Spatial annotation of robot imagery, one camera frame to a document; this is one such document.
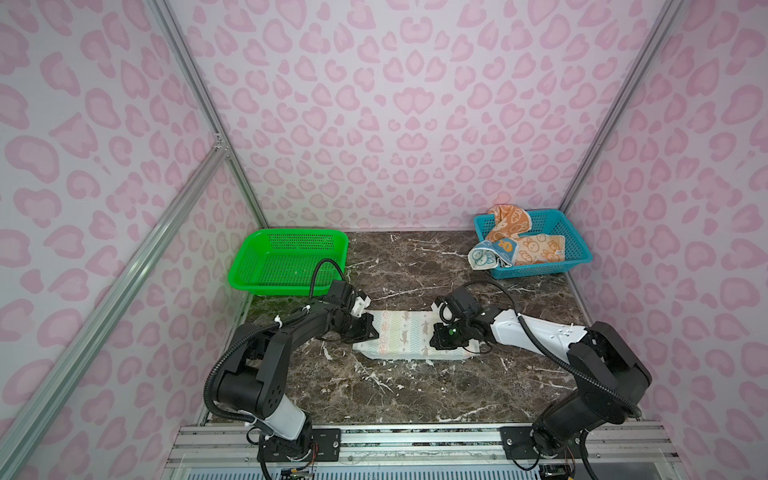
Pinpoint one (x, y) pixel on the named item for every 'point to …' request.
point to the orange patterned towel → (510, 222)
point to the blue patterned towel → (488, 254)
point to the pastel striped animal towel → (406, 335)
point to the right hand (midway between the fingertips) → (430, 342)
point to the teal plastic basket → (553, 222)
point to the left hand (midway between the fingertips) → (380, 331)
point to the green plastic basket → (282, 261)
